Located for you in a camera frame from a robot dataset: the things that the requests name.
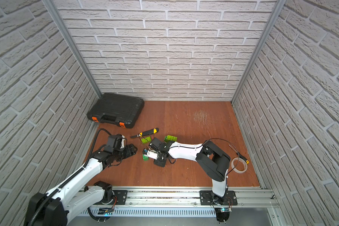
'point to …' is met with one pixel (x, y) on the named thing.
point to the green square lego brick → (145, 158)
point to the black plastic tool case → (122, 110)
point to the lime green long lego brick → (144, 141)
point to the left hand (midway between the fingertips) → (135, 148)
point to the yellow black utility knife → (151, 132)
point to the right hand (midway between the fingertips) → (160, 158)
